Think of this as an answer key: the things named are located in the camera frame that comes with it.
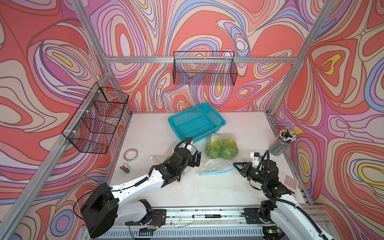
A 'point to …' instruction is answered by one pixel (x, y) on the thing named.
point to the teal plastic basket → (196, 122)
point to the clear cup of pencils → (285, 137)
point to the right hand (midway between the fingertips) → (234, 167)
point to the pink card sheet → (289, 182)
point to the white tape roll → (130, 154)
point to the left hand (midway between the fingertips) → (196, 152)
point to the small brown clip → (125, 169)
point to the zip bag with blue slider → (212, 166)
